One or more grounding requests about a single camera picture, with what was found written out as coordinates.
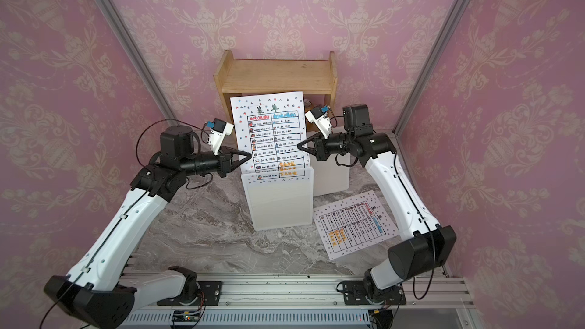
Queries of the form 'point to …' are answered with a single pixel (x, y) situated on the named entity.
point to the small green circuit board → (188, 316)
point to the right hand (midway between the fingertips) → (301, 145)
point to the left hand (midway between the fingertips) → (250, 157)
